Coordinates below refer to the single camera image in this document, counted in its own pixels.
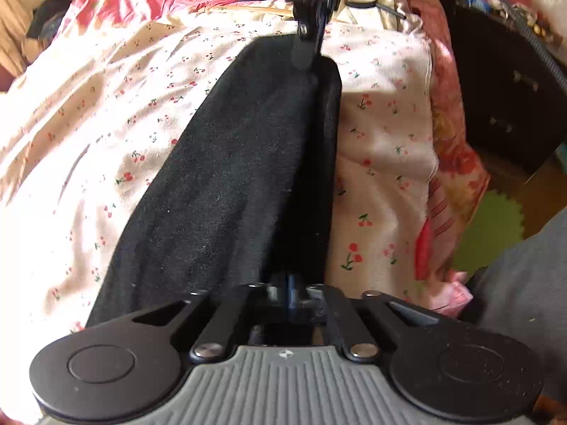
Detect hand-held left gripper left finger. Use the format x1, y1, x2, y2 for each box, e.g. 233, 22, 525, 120
128, 274, 293, 359

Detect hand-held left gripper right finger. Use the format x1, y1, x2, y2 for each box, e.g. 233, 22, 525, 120
293, 274, 444, 361

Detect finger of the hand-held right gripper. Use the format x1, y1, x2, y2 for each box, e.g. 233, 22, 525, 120
316, 9, 336, 58
290, 9, 317, 69

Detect black pants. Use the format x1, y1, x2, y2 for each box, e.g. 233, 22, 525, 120
86, 35, 344, 346

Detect pink fruit print quilt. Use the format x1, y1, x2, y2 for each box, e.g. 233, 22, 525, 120
57, 0, 492, 315

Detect dark wooden nightstand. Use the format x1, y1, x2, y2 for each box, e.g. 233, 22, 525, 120
447, 4, 567, 178

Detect green floor mat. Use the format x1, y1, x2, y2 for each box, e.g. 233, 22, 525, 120
452, 188, 528, 275

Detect flexible lamp neck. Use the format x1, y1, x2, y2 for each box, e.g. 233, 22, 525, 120
485, 0, 567, 83

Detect person's grey trouser leg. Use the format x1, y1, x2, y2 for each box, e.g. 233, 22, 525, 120
465, 215, 567, 408

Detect cherry print bed sheet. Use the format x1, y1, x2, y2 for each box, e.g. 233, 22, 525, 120
0, 9, 439, 421

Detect black bag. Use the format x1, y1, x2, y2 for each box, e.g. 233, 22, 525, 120
26, 0, 74, 40

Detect beige curtain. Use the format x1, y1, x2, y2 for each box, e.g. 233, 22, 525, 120
0, 0, 40, 80

